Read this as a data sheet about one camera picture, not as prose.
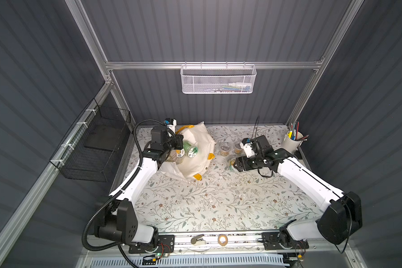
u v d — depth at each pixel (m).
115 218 0.43
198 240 0.74
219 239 0.75
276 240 0.71
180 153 0.94
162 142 0.64
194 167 0.96
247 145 0.74
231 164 0.84
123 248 0.69
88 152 0.72
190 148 0.96
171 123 0.72
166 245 0.72
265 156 0.61
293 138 1.02
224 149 1.01
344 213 0.41
